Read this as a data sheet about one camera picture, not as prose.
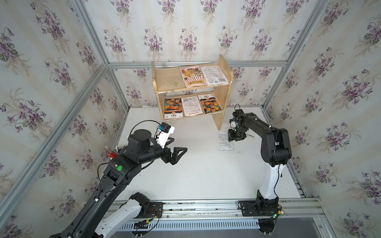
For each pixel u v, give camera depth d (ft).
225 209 2.45
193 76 2.47
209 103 3.05
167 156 1.76
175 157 1.76
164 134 1.72
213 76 2.50
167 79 2.47
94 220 1.25
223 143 3.23
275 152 1.76
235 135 2.87
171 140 2.16
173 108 2.97
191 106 3.02
